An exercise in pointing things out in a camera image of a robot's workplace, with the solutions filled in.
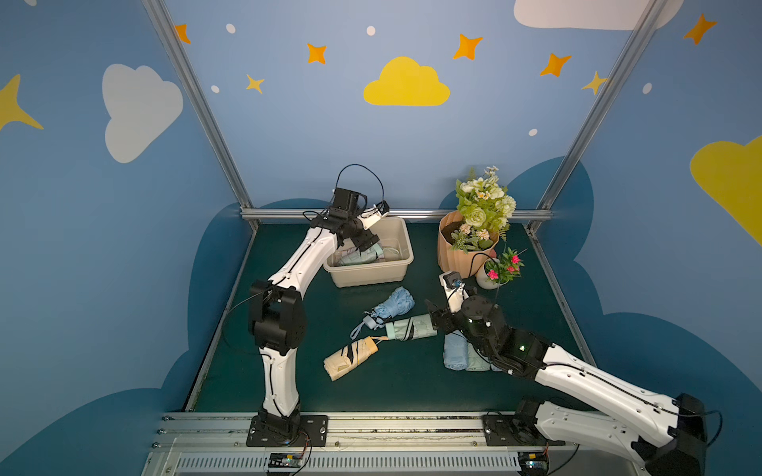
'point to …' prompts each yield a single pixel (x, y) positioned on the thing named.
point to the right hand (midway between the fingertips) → (446, 291)
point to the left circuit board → (285, 460)
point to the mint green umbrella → (372, 254)
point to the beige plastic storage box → (395, 235)
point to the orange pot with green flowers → (471, 233)
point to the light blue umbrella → (399, 302)
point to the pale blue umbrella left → (454, 354)
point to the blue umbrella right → (495, 369)
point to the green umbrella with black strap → (411, 328)
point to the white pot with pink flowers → (495, 272)
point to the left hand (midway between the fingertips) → (365, 218)
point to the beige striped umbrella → (350, 356)
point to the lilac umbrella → (334, 259)
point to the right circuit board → (534, 463)
